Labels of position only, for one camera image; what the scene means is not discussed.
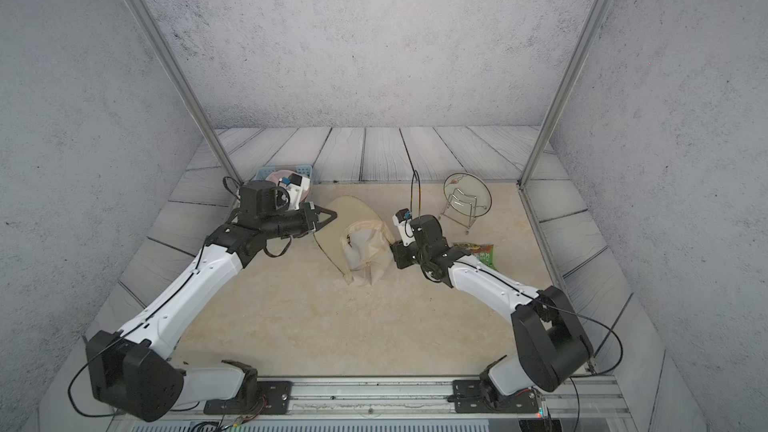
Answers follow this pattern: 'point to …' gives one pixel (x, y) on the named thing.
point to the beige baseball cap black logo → (357, 240)
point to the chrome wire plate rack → (462, 209)
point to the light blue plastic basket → (305, 170)
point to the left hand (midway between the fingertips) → (338, 214)
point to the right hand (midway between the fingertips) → (395, 246)
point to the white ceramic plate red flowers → (470, 185)
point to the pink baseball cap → (275, 176)
